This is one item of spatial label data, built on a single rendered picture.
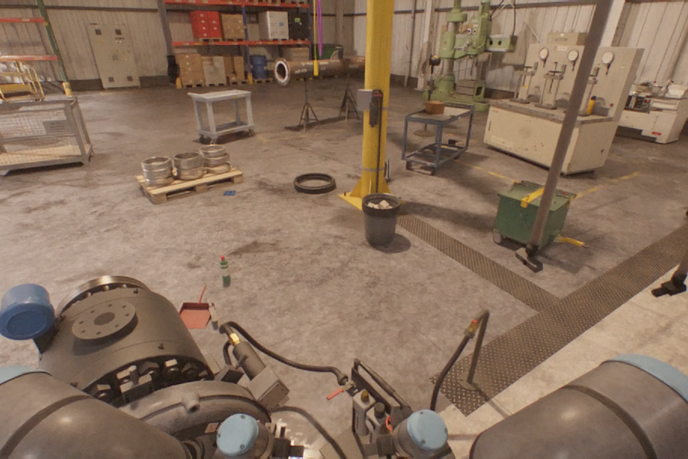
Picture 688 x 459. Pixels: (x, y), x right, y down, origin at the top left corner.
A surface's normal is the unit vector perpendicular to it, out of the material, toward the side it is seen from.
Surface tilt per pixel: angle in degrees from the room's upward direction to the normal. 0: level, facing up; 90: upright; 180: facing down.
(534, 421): 41
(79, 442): 30
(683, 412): 35
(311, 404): 0
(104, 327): 0
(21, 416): 5
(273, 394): 90
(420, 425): 19
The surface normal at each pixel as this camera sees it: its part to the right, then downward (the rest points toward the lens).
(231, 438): -0.12, -0.69
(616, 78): -0.93, 0.18
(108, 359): -0.06, -0.85
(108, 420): 0.50, -0.87
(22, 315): 0.62, 0.38
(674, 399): 0.18, -0.64
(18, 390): 0.11, -0.96
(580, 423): -0.37, -0.76
